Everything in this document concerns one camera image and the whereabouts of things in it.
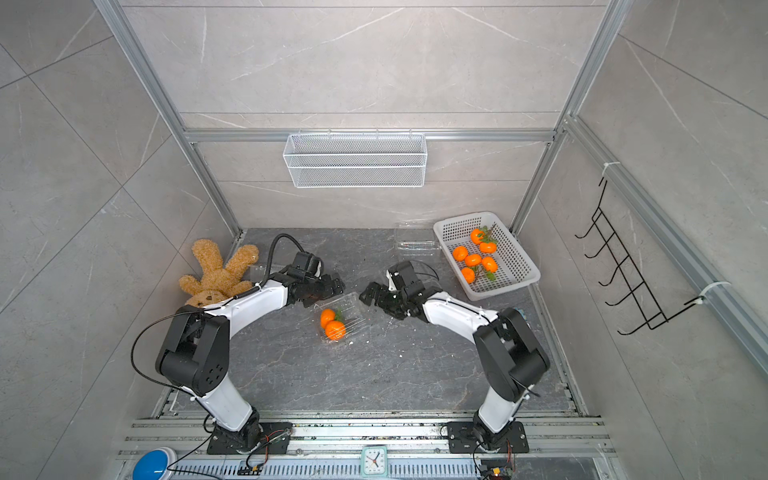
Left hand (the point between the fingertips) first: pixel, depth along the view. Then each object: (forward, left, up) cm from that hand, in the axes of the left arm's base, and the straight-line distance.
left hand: (339, 285), depth 94 cm
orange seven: (+11, -46, -3) cm, 48 cm away
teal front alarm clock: (-46, -11, -6) cm, 48 cm away
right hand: (-8, -11, +1) cm, 13 cm away
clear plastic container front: (+26, -28, -8) cm, 39 cm away
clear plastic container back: (-8, 0, -5) cm, 10 cm away
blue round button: (-45, +40, -6) cm, 61 cm away
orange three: (-15, 0, -2) cm, 15 cm away
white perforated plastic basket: (+8, -61, -5) cm, 62 cm away
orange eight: (+10, -52, -4) cm, 53 cm away
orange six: (+17, -53, -4) cm, 56 cm away
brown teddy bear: (+3, +40, 0) cm, 40 cm away
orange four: (-9, +4, -3) cm, 10 cm away
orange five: (+23, -50, -3) cm, 55 cm away
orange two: (+5, -43, -3) cm, 44 cm away
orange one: (+15, -43, -4) cm, 45 cm away
